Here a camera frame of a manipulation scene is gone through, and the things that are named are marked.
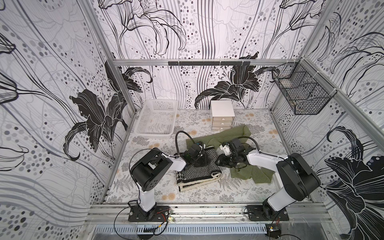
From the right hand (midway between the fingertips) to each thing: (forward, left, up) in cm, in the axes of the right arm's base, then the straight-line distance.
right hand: (218, 162), depth 90 cm
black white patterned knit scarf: (-8, +11, +2) cm, 14 cm away
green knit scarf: (-7, -16, +2) cm, 18 cm away
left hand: (0, +4, -1) cm, 4 cm away
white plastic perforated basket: (+36, +45, +2) cm, 58 cm away
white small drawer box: (+28, -5, +13) cm, 31 cm away
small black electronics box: (-34, -24, -3) cm, 42 cm away
